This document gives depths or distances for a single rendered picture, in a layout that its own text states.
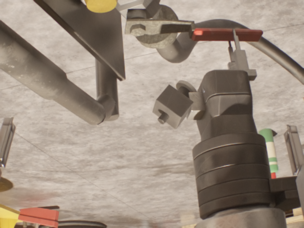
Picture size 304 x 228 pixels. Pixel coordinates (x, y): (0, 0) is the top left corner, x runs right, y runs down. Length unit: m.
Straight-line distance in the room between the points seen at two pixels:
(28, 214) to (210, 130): 3.01
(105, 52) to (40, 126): 1.49
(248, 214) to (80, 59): 1.17
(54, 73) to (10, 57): 0.06
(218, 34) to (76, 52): 0.98
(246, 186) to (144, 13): 0.22
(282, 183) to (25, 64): 0.26
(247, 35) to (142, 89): 1.21
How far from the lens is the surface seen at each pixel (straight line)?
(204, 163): 0.46
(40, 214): 3.39
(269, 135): 2.29
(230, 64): 0.55
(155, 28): 0.54
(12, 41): 0.39
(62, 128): 2.04
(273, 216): 0.44
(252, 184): 0.45
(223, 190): 0.45
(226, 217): 0.43
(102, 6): 0.45
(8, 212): 3.50
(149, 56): 1.55
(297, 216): 4.28
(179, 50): 0.64
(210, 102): 0.47
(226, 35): 0.55
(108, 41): 0.56
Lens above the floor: 0.77
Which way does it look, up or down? 23 degrees down
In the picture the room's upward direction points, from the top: 174 degrees clockwise
